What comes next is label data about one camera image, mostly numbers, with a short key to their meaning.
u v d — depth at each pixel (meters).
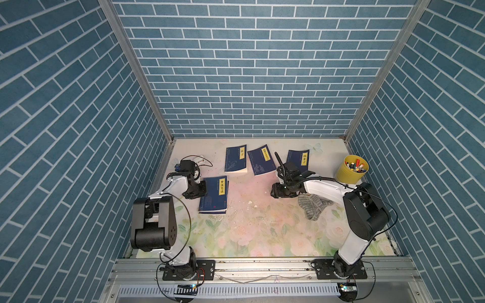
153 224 0.45
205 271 0.73
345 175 0.90
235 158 1.09
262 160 1.08
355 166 0.94
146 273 0.75
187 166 0.77
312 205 0.91
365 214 0.47
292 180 0.73
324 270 0.74
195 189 0.78
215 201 0.91
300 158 1.09
